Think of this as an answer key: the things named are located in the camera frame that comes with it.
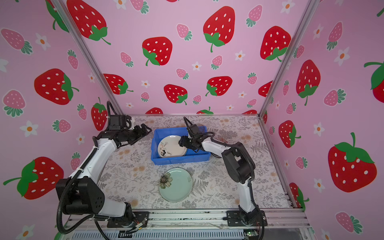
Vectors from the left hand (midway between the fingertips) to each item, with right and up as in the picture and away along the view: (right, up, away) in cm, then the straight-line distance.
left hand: (146, 131), depth 84 cm
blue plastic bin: (+2, -2, +19) cm, 19 cm away
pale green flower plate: (+17, -31, +1) cm, 35 cm away
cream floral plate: (+10, -11, +16) cm, 22 cm away
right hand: (+18, -7, +11) cm, 23 cm away
